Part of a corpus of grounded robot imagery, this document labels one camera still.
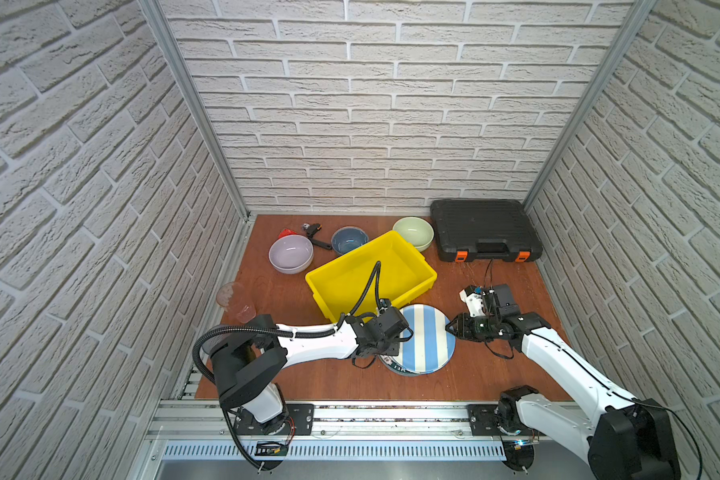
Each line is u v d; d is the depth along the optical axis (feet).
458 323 2.54
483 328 2.31
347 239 3.54
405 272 3.35
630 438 1.28
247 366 1.42
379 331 2.11
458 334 2.45
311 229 3.71
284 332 1.52
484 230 3.62
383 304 2.55
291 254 3.40
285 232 3.71
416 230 3.61
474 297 2.54
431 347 2.70
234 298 3.16
